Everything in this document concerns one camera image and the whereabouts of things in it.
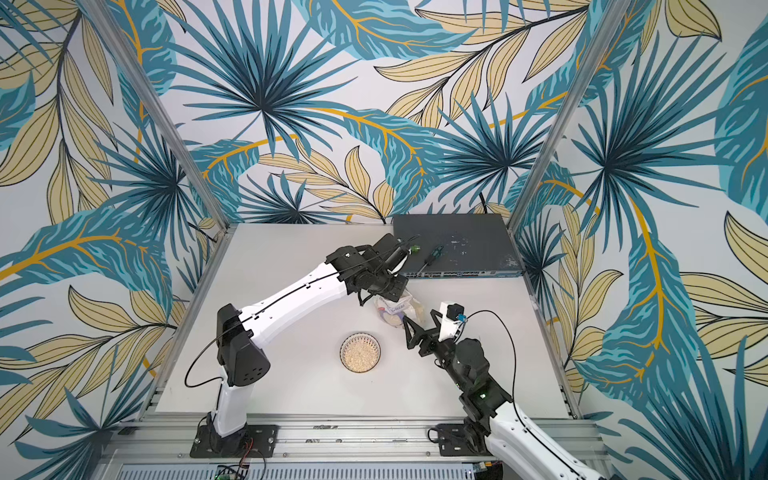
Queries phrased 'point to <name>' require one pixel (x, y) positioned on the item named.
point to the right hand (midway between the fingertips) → (404, 324)
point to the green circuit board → (225, 477)
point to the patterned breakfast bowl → (360, 352)
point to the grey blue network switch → (460, 245)
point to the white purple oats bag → (394, 312)
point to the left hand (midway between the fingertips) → (396, 290)
